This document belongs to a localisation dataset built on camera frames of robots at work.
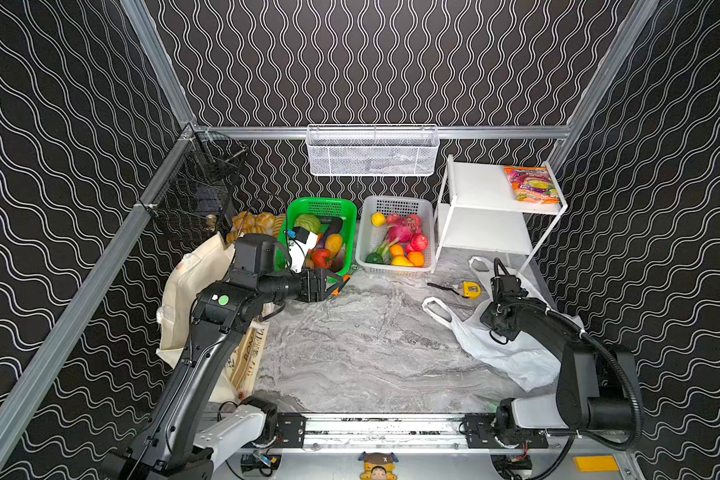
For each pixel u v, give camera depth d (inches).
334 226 45.8
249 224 45.6
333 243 41.8
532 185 31.4
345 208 45.3
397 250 41.1
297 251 21.7
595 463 27.7
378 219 45.9
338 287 39.5
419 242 40.3
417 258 39.7
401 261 39.7
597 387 17.1
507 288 28.8
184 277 28.7
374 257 40.5
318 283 22.3
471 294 38.9
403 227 40.7
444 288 40.2
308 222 43.2
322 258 40.2
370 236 45.2
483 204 31.6
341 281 39.7
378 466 26.8
